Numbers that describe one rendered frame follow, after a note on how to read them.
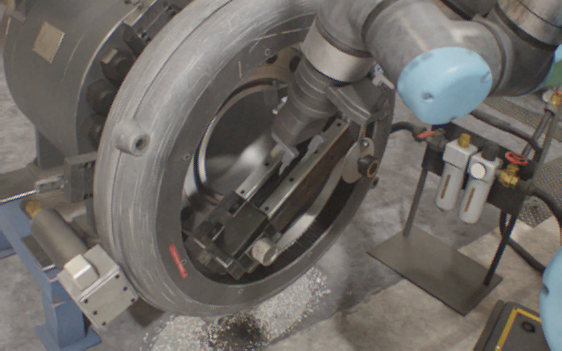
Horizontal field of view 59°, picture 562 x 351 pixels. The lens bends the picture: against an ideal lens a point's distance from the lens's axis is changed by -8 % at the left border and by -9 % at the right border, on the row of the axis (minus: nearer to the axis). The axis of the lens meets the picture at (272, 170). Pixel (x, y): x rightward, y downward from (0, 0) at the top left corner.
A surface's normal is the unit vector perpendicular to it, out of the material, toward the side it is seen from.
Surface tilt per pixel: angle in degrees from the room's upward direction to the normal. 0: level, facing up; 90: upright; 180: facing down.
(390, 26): 72
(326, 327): 0
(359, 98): 25
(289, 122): 79
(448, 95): 114
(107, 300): 90
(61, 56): 65
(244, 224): 38
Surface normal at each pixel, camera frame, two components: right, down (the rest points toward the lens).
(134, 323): 0.13, -0.87
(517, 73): 0.49, 0.46
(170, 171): 0.68, 0.43
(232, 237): -0.35, -0.52
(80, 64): -0.58, -0.17
